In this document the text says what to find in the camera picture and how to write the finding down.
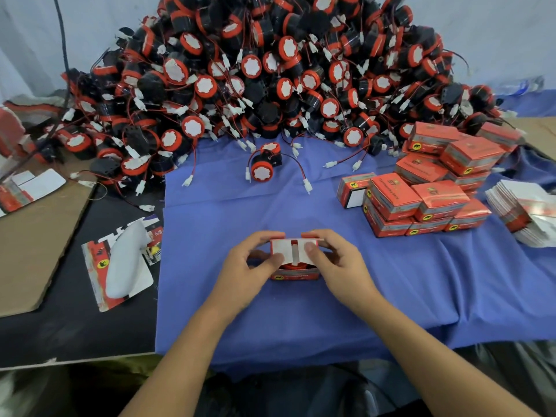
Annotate person's left hand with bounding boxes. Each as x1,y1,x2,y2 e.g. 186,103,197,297
202,230,288,327

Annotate person's right hand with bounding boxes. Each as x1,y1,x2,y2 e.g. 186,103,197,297
299,228,389,318

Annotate stack of box blanks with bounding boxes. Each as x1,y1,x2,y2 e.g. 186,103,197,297
485,178,556,249

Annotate pile of black red buzzers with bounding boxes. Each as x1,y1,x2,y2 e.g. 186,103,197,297
21,0,526,200

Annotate person's left forearm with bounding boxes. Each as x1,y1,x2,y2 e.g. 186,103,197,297
120,303,236,417

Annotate person's right forearm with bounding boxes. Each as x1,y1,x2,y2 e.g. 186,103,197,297
356,292,540,417

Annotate blue table cloth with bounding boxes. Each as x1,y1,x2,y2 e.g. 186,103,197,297
155,91,556,374

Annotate brown cardboard piece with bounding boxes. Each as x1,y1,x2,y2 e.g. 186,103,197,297
0,164,95,318

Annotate brown cardboard sheet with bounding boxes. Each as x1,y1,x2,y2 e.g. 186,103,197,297
517,115,556,162

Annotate black hanging cable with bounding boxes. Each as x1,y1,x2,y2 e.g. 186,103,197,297
52,0,71,96

